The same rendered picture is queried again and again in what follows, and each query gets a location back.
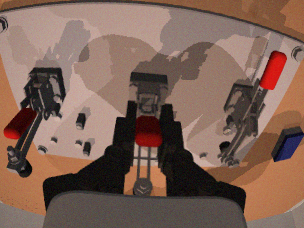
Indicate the white fixture plate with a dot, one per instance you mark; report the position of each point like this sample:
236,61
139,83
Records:
98,43

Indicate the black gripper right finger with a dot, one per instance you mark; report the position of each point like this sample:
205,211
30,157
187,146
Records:
188,178

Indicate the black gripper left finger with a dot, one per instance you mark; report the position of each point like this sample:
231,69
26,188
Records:
105,174

